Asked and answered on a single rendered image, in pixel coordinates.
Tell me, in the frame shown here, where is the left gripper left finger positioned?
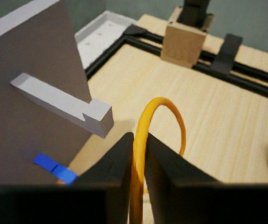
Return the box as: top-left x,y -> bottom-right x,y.
0,132 -> 134,224

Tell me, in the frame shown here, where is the orange cable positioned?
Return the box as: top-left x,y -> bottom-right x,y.
52,97 -> 187,224

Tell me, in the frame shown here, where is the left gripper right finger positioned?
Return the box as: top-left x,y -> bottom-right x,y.
144,132 -> 268,224

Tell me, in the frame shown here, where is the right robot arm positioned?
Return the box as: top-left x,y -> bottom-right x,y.
176,0 -> 210,29

